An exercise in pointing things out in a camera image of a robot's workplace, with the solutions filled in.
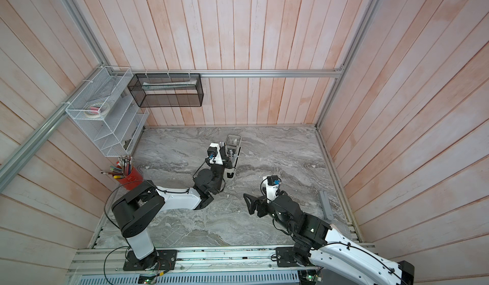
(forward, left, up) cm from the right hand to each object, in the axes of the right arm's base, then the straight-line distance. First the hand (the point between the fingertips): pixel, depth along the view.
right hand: (253, 191), depth 73 cm
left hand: (+19, +12, +6) cm, 23 cm away
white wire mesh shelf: (+20, +57, +12) cm, 62 cm away
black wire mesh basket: (+57, +48, +8) cm, 75 cm away
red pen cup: (+9, +57, -10) cm, 58 cm away
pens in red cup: (+12, +58, -2) cm, 59 cm away
